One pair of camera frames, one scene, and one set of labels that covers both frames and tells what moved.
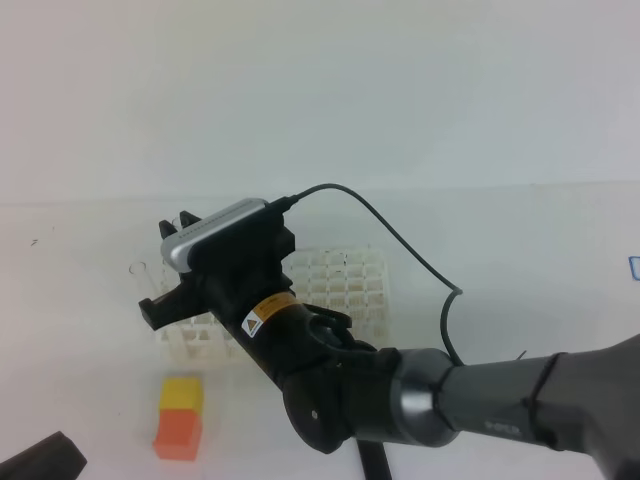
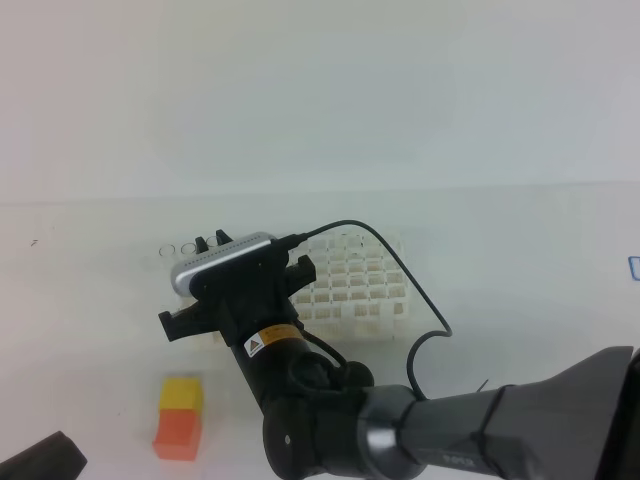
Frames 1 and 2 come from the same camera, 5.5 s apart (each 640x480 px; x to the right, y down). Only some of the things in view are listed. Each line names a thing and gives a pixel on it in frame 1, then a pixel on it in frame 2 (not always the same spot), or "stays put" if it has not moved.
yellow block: x=181 y=393 stays put
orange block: x=178 y=434 stays put
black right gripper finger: x=166 y=229 to x=201 y=245
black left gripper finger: x=56 y=458 stays put
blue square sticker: x=635 y=267 stays put
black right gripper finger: x=188 y=218 to x=222 y=238
